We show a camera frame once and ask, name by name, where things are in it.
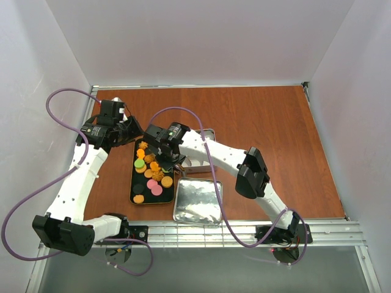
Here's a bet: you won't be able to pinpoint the black cookie tray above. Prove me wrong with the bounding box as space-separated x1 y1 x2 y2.
130 139 175 205

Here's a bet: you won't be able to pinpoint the silver metal tongs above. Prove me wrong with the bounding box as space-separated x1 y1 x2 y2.
173 163 187 177

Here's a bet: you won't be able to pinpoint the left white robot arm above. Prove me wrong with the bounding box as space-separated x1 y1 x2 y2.
32 115 143 256

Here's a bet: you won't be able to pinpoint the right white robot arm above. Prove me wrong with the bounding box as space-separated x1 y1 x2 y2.
144 122 299 241

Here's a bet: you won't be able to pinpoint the orange bear cookie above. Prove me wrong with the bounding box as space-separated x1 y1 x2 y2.
150 161 161 172

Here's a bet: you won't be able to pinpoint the orange flower cookie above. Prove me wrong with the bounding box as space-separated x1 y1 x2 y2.
152 171 164 182

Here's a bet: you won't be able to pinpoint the orange star cookie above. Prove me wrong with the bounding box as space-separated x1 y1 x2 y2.
138 141 148 150

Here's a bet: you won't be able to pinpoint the orange dotted round cookie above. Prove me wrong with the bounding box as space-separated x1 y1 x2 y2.
161 176 174 188

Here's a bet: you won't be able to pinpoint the plain orange round cookie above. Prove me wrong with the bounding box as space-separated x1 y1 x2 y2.
144 169 153 178

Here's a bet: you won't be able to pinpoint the silver cookie tin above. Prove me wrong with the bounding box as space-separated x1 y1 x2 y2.
179 128 217 175

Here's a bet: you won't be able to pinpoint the green topped sandwich cookie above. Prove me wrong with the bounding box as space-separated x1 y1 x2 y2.
134 159 147 174

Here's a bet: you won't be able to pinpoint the pink sandwich cookie upper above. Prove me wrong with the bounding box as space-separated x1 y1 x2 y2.
146 179 158 189

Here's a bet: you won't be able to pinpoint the pink sandwich cookie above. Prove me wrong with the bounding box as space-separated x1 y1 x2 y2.
146 179 158 189
151 185 163 196

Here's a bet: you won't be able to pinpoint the pink sandwich cookie lower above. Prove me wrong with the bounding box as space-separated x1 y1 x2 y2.
151 185 163 196

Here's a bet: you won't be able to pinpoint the black sandwich cookie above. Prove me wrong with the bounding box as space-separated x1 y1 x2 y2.
133 184 144 195

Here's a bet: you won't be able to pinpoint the orange scalloped cookie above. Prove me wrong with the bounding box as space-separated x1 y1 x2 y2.
133 195 144 204

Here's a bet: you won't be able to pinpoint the silver tin lid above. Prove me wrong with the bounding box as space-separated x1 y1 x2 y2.
173 178 222 226

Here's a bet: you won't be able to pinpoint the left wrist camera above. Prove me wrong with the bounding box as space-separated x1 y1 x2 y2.
97 98 125 126

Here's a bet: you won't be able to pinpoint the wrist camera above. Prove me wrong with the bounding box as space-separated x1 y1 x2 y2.
143 125 166 153
97 98 125 126

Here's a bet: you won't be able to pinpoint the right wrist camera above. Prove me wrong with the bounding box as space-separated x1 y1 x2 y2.
143 125 166 153

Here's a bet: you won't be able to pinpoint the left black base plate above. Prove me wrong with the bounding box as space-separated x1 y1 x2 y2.
125 225 149 243

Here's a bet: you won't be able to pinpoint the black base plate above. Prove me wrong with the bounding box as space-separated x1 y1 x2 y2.
263 224 313 245
125 225 149 243

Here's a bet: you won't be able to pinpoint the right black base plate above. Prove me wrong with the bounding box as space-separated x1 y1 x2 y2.
263 224 313 245

